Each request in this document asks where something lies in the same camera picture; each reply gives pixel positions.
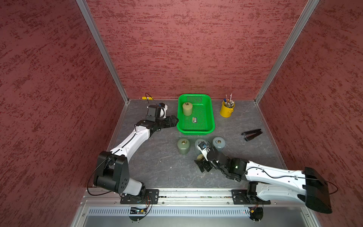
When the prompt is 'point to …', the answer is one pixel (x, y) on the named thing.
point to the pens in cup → (229, 102)
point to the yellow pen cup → (225, 111)
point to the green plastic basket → (201, 121)
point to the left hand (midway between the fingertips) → (172, 123)
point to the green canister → (183, 145)
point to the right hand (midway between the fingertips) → (201, 158)
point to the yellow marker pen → (144, 98)
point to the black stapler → (250, 135)
